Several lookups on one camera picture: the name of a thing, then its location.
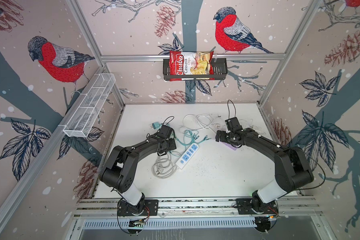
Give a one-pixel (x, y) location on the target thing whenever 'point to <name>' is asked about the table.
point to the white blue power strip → (187, 156)
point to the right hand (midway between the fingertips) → (220, 139)
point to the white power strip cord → (200, 121)
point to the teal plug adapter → (155, 125)
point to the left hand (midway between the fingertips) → (171, 146)
